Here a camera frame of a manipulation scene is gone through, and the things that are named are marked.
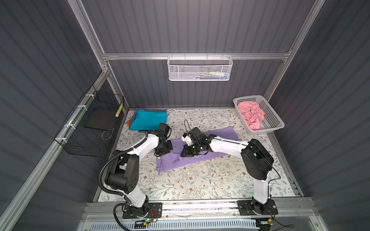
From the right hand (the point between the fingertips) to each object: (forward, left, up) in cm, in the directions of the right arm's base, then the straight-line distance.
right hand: (182, 156), depth 87 cm
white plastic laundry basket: (+29, -66, -2) cm, 72 cm away
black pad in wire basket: (+11, +42, +24) cm, 50 cm away
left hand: (+4, +9, -1) cm, 10 cm away
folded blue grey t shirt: (+45, +32, -4) cm, 55 cm away
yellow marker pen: (+17, +35, +23) cm, 45 cm away
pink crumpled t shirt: (+36, -53, -1) cm, 64 cm away
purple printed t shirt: (-1, +5, -4) cm, 7 cm away
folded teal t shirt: (+30, +30, -1) cm, 42 cm away
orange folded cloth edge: (+31, +44, -4) cm, 54 cm away
